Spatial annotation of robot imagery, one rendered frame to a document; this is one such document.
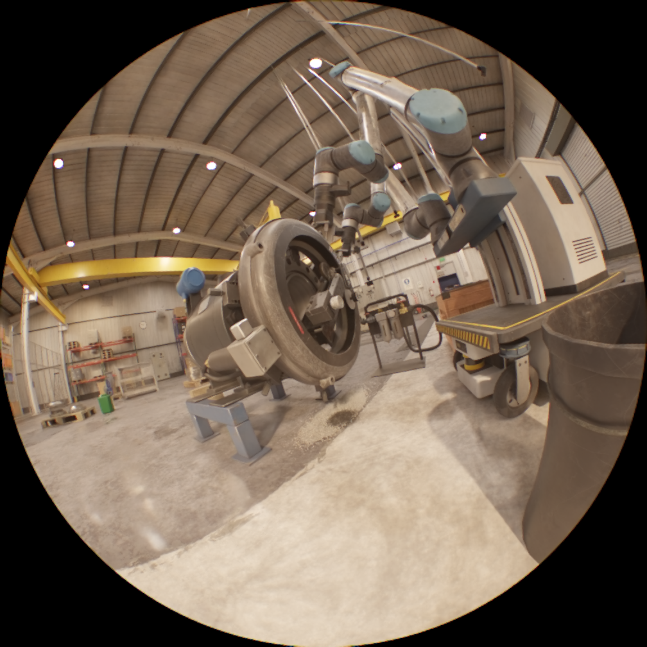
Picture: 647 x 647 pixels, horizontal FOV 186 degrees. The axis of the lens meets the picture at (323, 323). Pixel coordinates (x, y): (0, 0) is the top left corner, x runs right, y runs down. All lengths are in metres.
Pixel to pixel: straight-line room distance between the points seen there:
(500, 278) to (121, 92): 8.91
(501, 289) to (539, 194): 0.47
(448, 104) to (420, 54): 9.19
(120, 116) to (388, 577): 9.12
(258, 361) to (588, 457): 0.62
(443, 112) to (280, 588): 1.06
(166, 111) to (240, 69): 2.64
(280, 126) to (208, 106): 2.96
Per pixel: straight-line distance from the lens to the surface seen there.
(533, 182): 0.93
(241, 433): 0.86
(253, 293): 0.59
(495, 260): 1.07
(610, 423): 0.24
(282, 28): 8.05
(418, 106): 0.65
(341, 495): 0.60
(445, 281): 1.60
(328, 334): 0.72
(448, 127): 0.62
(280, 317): 0.57
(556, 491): 0.35
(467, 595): 0.45
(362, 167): 0.75
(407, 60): 9.57
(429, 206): 1.14
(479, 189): 0.64
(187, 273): 1.30
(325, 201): 0.70
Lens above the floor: 0.44
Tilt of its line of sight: 2 degrees up
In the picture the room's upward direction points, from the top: 15 degrees counter-clockwise
